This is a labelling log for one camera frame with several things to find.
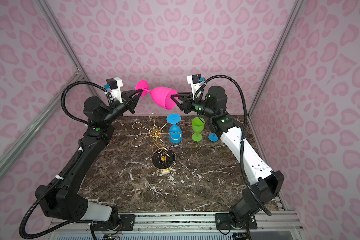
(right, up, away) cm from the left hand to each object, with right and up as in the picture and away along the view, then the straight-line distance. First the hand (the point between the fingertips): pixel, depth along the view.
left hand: (141, 87), depth 62 cm
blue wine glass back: (+13, -19, +16) cm, 28 cm away
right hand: (+14, -4, -1) cm, 15 cm away
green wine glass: (+26, -16, +31) cm, 44 cm away
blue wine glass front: (+38, -24, +44) cm, 63 cm away
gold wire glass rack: (+4, -36, +32) cm, 48 cm away
